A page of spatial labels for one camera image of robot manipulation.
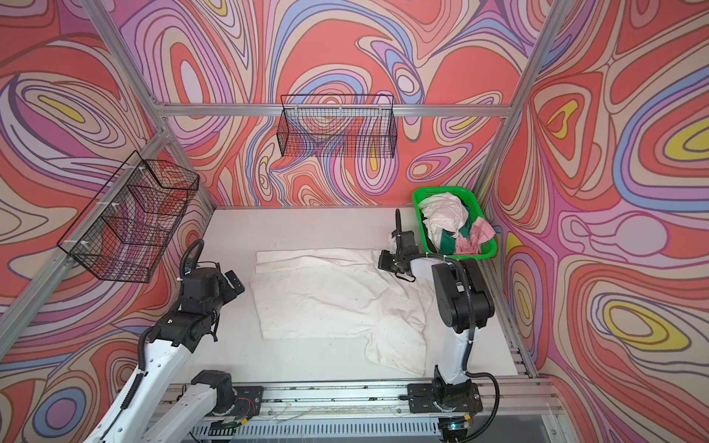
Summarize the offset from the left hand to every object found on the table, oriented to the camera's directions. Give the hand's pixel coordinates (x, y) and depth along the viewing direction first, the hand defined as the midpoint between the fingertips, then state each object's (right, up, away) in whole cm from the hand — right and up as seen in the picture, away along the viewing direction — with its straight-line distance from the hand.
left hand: (228, 280), depth 78 cm
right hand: (+47, +1, +23) cm, 52 cm away
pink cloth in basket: (+83, +14, +23) cm, 87 cm away
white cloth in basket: (+69, +21, +23) cm, 76 cm away
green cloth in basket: (+70, +11, +20) cm, 74 cm away
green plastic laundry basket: (+85, +30, +37) cm, 97 cm away
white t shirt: (+32, -7, +16) cm, 36 cm away
